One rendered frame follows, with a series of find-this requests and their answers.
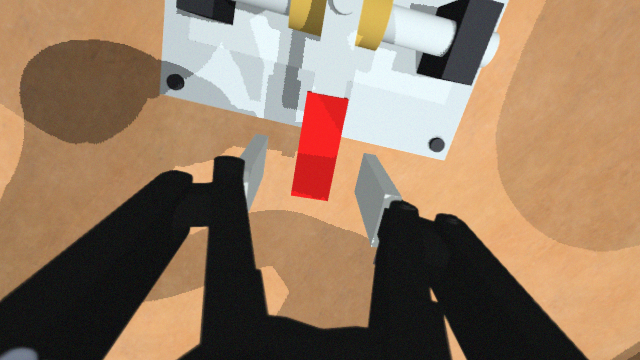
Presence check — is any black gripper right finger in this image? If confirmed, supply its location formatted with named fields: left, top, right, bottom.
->
left=354, top=153, right=589, bottom=360

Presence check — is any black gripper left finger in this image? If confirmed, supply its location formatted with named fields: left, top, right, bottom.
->
left=0, top=134, right=280, bottom=360

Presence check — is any light grey mounting plate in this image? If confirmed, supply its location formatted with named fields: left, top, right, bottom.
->
left=160, top=0, right=481, bottom=160

